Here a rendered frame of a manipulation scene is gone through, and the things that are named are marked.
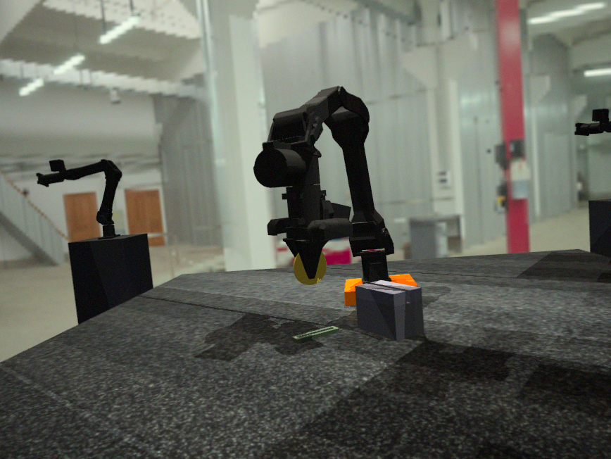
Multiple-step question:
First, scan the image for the gold coin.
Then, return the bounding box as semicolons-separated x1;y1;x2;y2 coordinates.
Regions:
294;252;327;285

